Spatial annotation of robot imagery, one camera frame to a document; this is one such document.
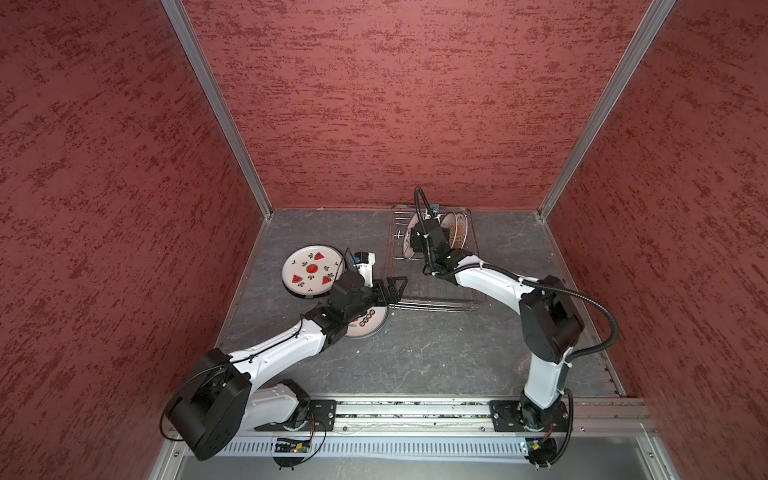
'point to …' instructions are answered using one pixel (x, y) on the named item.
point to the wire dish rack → (409, 287)
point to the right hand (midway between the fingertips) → (423, 234)
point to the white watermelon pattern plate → (311, 270)
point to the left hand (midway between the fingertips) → (396, 286)
